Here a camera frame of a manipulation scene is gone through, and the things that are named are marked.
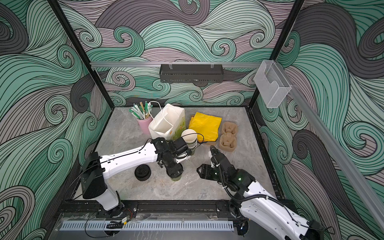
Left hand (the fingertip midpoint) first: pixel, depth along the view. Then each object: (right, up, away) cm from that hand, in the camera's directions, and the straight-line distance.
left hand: (175, 166), depth 77 cm
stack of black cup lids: (-19, -5, +5) cm, 20 cm away
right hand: (+13, -2, -2) cm, 13 cm away
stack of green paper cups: (+8, +17, -12) cm, 22 cm away
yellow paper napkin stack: (+21, +20, +30) cm, 41 cm away
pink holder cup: (-23, +21, +20) cm, 37 cm away
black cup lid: (+1, +1, -9) cm, 9 cm away
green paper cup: (0, -8, +4) cm, 9 cm away
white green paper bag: (-3, +22, -2) cm, 23 cm away
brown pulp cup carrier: (+33, +11, +18) cm, 39 cm away
